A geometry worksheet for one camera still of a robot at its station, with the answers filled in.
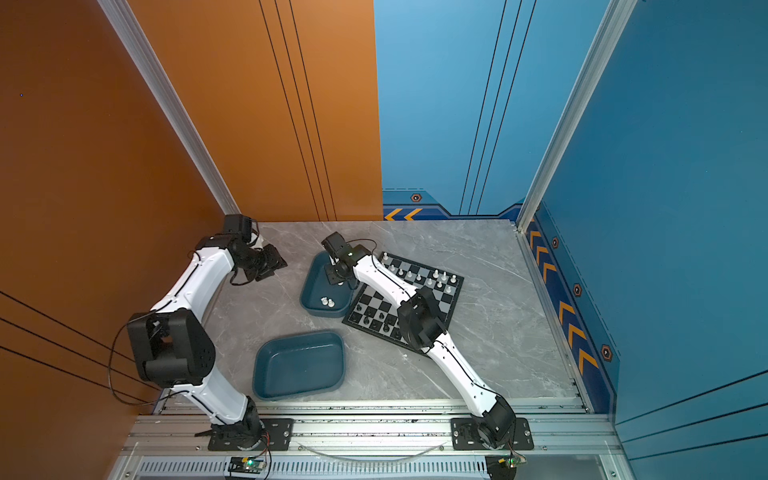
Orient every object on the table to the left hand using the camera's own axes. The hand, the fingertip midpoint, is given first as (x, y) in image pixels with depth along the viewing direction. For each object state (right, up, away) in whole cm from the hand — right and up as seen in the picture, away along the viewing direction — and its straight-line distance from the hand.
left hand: (281, 262), depth 89 cm
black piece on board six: (+28, -20, +1) cm, 34 cm away
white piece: (+11, -13, +7) cm, 18 cm away
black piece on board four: (+22, -17, +2) cm, 28 cm away
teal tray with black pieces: (+6, -30, -4) cm, 31 cm away
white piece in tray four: (+14, -14, +7) cm, 20 cm away
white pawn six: (+46, -7, +10) cm, 48 cm away
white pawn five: (+42, -6, +10) cm, 44 cm away
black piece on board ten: (+35, -21, -2) cm, 41 cm away
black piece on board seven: (+33, -18, +2) cm, 38 cm away
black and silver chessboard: (+28, -16, +3) cm, 33 cm away
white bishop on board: (+48, -5, +11) cm, 50 cm away
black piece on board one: (+23, -15, +5) cm, 27 cm away
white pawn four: (+40, -5, +12) cm, 42 cm away
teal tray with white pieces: (+9, -12, +8) cm, 17 cm away
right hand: (+13, -5, +11) cm, 18 cm away
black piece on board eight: (+32, -20, 0) cm, 38 cm away
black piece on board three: (+30, -17, +2) cm, 34 cm away
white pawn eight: (+52, -9, +7) cm, 53 cm away
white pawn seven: (+49, -8, +10) cm, 51 cm away
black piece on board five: (+25, -18, +2) cm, 31 cm away
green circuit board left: (-1, -48, -18) cm, 51 cm away
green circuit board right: (+60, -48, -20) cm, 79 cm away
